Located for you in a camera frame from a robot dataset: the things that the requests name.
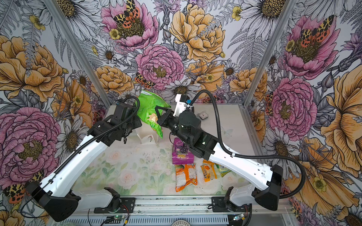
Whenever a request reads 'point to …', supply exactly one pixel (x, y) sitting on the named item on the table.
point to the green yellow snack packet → (223, 170)
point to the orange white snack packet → (186, 175)
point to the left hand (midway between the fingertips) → (135, 123)
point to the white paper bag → (146, 134)
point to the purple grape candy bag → (181, 153)
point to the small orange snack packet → (209, 170)
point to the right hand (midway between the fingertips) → (154, 112)
